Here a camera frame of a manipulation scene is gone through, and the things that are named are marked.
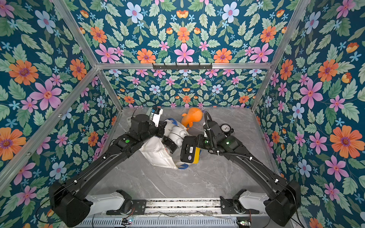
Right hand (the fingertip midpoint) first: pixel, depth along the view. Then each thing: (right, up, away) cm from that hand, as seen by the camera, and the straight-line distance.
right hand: (197, 138), depth 76 cm
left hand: (-16, +9, -1) cm, 19 cm away
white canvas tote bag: (-22, -8, +1) cm, 24 cm away
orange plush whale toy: (-2, +14, +30) cm, 33 cm away
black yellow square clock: (-4, -7, -2) cm, 9 cm away
